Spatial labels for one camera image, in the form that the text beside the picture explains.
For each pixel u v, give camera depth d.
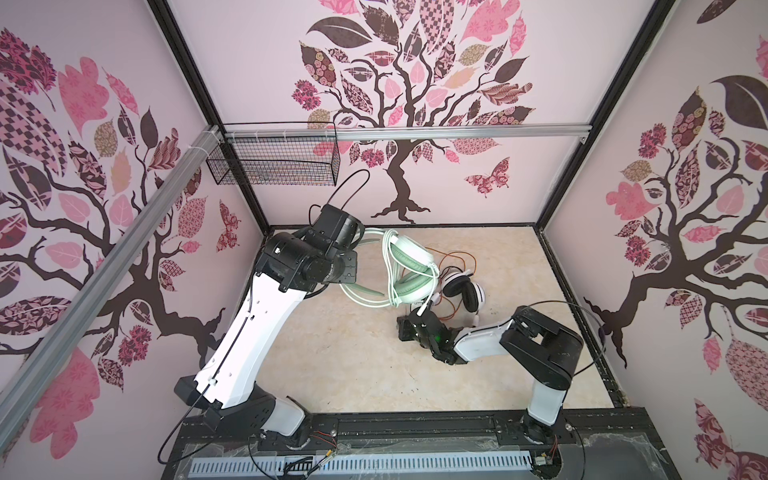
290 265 0.39
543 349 0.48
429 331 0.71
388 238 0.61
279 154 0.95
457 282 0.92
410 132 0.95
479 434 0.74
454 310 0.97
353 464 0.70
